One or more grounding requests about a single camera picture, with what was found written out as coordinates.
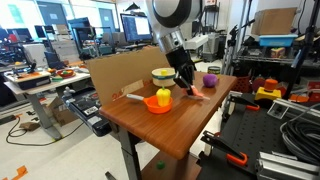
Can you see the computer monitor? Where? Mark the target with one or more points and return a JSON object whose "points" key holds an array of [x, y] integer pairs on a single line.
{"points": [[136, 28]]}

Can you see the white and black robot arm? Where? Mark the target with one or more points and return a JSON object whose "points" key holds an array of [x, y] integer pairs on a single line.
{"points": [[173, 16]]}

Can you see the orange toy pan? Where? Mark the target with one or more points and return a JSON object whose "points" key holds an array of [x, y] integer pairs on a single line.
{"points": [[156, 106]]}

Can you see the cardboard box on shelf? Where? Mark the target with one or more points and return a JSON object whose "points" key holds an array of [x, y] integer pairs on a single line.
{"points": [[274, 20]]}

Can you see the brown cardboard board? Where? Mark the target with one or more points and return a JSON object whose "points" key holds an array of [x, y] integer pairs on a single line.
{"points": [[120, 73]]}

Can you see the black tripod stand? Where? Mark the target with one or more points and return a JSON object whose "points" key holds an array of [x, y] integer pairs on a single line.
{"points": [[301, 53]]}

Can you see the black control box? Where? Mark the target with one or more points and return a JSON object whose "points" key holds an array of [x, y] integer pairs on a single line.
{"points": [[87, 110]]}

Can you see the blue plastic bin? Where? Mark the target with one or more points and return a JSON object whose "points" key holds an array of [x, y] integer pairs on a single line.
{"points": [[277, 40]]}

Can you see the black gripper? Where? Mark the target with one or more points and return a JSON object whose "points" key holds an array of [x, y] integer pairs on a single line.
{"points": [[181, 61]]}

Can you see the black tray with items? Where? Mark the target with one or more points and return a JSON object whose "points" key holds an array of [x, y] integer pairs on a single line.
{"points": [[30, 80]]}

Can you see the aluminium extrusion bar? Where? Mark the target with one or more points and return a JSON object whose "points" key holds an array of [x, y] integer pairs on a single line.
{"points": [[286, 168], [293, 108]]}

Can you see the black metal table leg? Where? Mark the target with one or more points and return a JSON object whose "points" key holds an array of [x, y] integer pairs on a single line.
{"points": [[130, 156]]}

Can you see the white yellow blue bowl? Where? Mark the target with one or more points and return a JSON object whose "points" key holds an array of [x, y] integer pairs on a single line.
{"points": [[162, 78]]}

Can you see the red bowl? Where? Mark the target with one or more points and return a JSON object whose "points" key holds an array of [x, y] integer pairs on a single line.
{"points": [[65, 73]]}

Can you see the yellow toy bell pepper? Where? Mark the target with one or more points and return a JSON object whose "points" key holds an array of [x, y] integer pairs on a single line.
{"points": [[163, 96]]}

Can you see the small cardboard box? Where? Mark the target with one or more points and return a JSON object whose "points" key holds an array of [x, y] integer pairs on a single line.
{"points": [[63, 111]]}

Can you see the white side desk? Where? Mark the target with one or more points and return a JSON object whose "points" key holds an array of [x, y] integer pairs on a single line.
{"points": [[43, 87]]}

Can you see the small green ball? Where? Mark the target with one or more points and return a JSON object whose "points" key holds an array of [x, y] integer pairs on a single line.
{"points": [[161, 165]]}

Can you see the purple ball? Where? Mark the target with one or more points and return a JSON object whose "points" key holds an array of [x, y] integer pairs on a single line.
{"points": [[210, 80]]}

